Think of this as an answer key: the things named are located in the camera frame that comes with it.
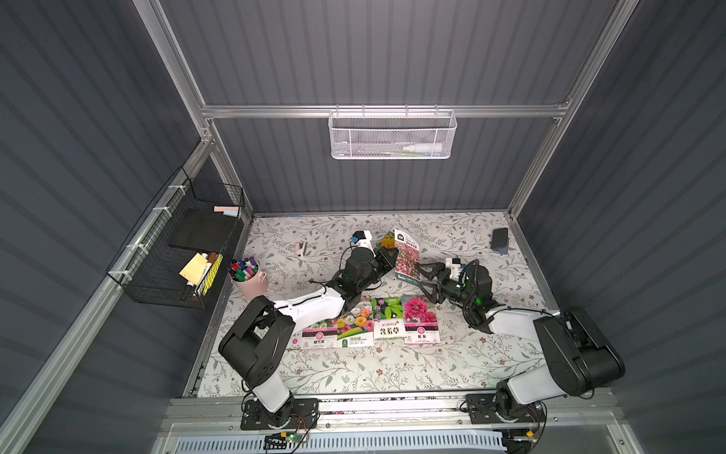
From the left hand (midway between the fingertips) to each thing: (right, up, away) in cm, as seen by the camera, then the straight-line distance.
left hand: (404, 252), depth 81 cm
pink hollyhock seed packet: (+7, -23, +10) cm, 26 cm away
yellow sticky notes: (-53, -4, -13) cm, 55 cm away
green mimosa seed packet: (-4, -22, +10) cm, 24 cm away
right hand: (+4, -8, +3) cm, 9 cm away
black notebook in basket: (-57, +7, -3) cm, 57 cm away
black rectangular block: (+41, +3, +27) cm, 49 cm away
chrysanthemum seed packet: (-25, -26, +6) cm, 37 cm away
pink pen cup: (-49, -12, +11) cm, 51 cm away
